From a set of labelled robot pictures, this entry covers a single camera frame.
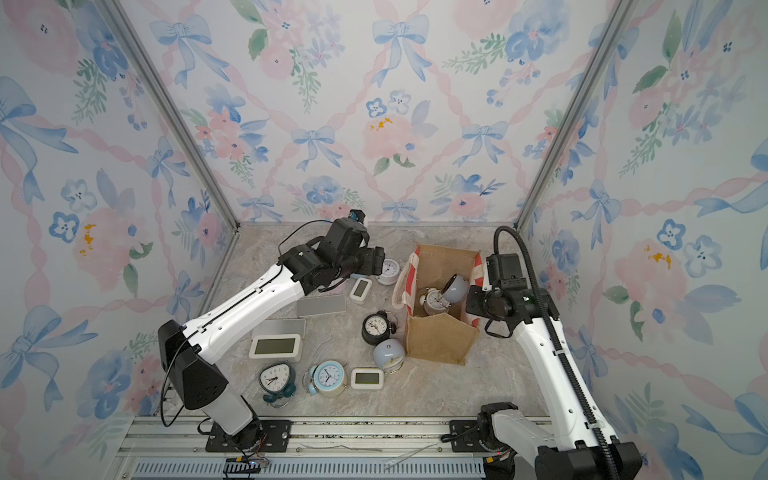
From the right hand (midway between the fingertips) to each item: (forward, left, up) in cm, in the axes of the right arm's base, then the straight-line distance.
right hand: (477, 299), depth 76 cm
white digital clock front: (-14, +29, -18) cm, 37 cm away
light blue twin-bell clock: (-15, +39, -16) cm, 45 cm away
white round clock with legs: (+8, +9, -15) cm, 19 cm away
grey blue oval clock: (+9, +3, -8) cm, 12 cm away
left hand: (+9, +26, +8) cm, 29 cm away
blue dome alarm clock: (-10, +23, -12) cm, 28 cm away
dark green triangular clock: (-16, +52, -15) cm, 56 cm away
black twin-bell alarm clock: (-1, +26, -15) cm, 31 cm away
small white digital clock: (+13, +32, -16) cm, 38 cm away
